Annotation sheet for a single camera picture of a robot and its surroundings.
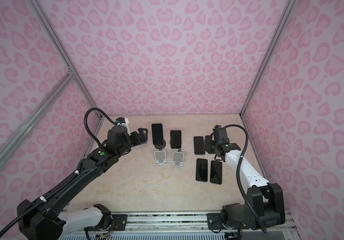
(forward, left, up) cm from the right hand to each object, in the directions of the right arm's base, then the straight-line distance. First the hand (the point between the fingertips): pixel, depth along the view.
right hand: (210, 143), depth 86 cm
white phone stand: (-4, +30, -10) cm, 31 cm away
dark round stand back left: (+7, +31, -14) cm, 34 cm away
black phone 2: (+10, +5, -17) cm, 20 cm away
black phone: (+9, +32, -3) cm, 33 cm away
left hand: (-2, +36, +14) cm, 39 cm away
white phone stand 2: (-5, +19, -9) cm, 21 cm away
